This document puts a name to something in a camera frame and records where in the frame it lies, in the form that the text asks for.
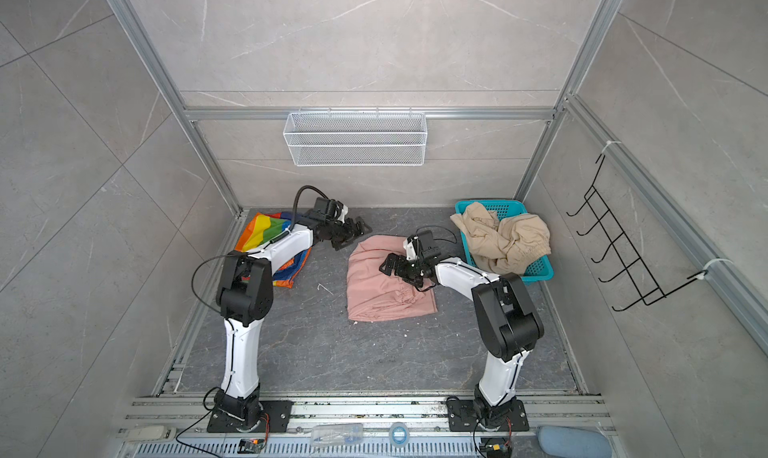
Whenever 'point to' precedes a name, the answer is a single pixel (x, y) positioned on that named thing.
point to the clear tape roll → (399, 434)
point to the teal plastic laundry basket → (540, 268)
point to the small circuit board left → (250, 445)
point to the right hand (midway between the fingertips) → (390, 269)
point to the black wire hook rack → (634, 277)
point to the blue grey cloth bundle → (556, 441)
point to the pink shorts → (376, 295)
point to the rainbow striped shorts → (261, 228)
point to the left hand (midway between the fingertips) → (365, 228)
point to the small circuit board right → (496, 447)
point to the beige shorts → (504, 244)
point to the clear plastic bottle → (332, 434)
